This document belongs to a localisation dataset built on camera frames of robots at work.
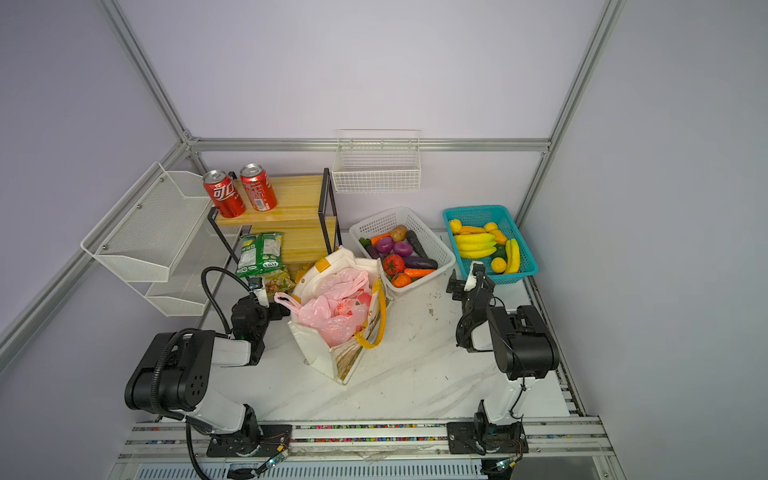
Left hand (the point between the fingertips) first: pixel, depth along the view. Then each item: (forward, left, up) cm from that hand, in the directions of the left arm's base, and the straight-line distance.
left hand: (270, 294), depth 94 cm
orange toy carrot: (+11, -48, -2) cm, 49 cm away
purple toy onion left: (+22, -37, 0) cm, 43 cm away
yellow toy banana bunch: (+21, -69, +1) cm, 73 cm away
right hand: (+6, -63, +6) cm, 64 cm away
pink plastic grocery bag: (-11, -24, +9) cm, 28 cm away
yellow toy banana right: (+15, -82, +2) cm, 83 cm away
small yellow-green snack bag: (+6, -1, -2) cm, 7 cm away
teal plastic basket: (+38, -75, 0) cm, 84 cm away
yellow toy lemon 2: (+14, -77, -1) cm, 78 cm away
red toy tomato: (+12, -39, +1) cm, 41 cm away
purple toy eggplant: (+15, -48, -1) cm, 50 cm away
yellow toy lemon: (+32, -64, +1) cm, 71 cm away
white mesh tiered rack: (+5, +24, +22) cm, 33 cm away
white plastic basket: (+21, -55, +1) cm, 59 cm away
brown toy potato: (+29, -41, -1) cm, 51 cm away
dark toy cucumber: (+24, -48, -2) cm, 54 cm away
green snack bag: (+6, +1, +13) cm, 14 cm away
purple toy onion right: (+21, -43, -1) cm, 48 cm away
